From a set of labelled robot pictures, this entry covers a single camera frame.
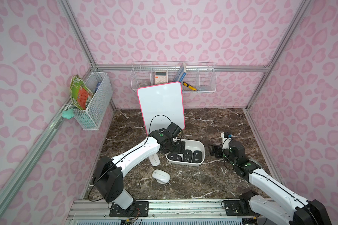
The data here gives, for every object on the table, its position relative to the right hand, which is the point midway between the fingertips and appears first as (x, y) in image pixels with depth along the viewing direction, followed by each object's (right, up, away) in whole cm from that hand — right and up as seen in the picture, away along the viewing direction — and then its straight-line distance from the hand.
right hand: (213, 144), depth 84 cm
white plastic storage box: (-10, -3, +12) cm, 16 cm away
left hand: (-20, -1, -2) cm, 20 cm away
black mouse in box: (-15, -9, +7) cm, 18 cm away
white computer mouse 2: (-31, -19, 0) cm, 36 cm away
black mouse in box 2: (-8, -9, +7) cm, 14 cm away
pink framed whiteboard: (-31, +24, +9) cm, 40 cm away
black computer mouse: (-23, -9, +7) cm, 25 cm away
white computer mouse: (-35, -11, +5) cm, 37 cm away
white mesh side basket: (-68, +35, +3) cm, 76 cm away
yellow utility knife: (-12, +38, +14) cm, 42 cm away
